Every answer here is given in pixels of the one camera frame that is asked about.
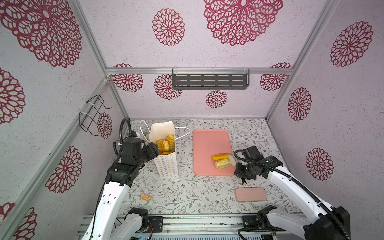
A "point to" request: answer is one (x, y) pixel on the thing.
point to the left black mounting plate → (157, 222)
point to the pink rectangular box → (250, 194)
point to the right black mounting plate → (253, 222)
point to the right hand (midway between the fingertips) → (235, 171)
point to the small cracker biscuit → (145, 196)
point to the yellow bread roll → (220, 156)
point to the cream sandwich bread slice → (223, 163)
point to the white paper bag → (167, 163)
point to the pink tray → (206, 143)
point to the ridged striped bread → (170, 138)
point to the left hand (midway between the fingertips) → (152, 150)
